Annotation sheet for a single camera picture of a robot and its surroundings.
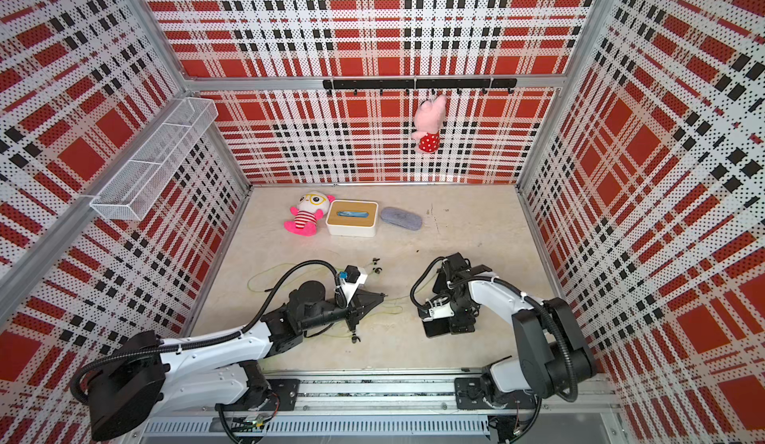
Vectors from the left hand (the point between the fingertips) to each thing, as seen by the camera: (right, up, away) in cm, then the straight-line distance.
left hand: (384, 297), depth 75 cm
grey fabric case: (+5, +20, +32) cm, 38 cm away
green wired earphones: (-9, -14, +8) cm, 18 cm away
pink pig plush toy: (+13, +52, +18) cm, 56 cm away
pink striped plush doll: (-29, +24, +31) cm, 49 cm away
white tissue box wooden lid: (-14, +22, +32) cm, 41 cm away
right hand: (+23, -8, +12) cm, 27 cm away
